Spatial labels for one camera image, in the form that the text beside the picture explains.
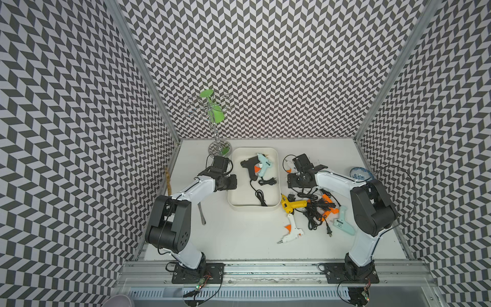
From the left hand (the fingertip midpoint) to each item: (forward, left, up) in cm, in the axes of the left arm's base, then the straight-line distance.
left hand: (233, 183), depth 93 cm
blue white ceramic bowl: (+7, -66, -3) cm, 67 cm away
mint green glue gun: (+14, -16, -2) cm, 21 cm away
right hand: (+1, -31, -3) cm, 31 cm away
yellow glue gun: (-11, -26, -2) cm, 28 cm away
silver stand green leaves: (+29, +10, +23) cm, 38 cm away
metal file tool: (-16, +13, -5) cm, 21 cm away
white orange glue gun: (-22, -27, -4) cm, 35 cm away
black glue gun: (+13, -10, -3) cm, 16 cm away
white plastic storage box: (-5, -5, -6) cm, 9 cm away
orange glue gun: (-13, -47, -2) cm, 49 cm away
